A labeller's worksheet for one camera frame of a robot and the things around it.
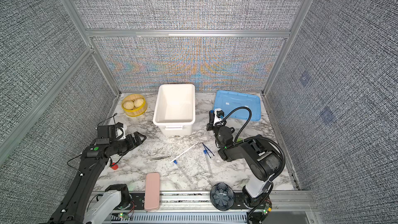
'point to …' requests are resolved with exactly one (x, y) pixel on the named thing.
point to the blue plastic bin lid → (228, 101)
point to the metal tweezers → (154, 158)
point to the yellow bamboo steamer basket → (135, 112)
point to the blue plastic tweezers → (205, 152)
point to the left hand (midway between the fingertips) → (140, 140)
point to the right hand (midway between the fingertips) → (212, 111)
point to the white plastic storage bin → (174, 112)
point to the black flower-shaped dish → (222, 196)
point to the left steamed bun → (128, 104)
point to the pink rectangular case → (152, 199)
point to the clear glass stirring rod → (184, 152)
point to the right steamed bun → (138, 101)
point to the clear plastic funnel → (217, 161)
